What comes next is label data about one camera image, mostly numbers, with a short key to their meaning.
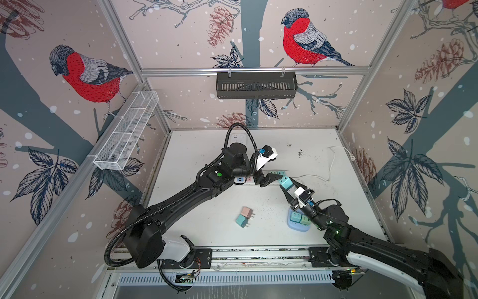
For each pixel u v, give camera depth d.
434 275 0.43
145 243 0.39
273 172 0.91
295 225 0.80
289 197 0.66
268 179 0.61
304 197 0.56
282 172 0.92
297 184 0.67
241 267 0.72
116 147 0.73
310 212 0.62
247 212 0.85
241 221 0.81
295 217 0.78
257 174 0.61
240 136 1.14
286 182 0.67
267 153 0.58
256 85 1.04
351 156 1.10
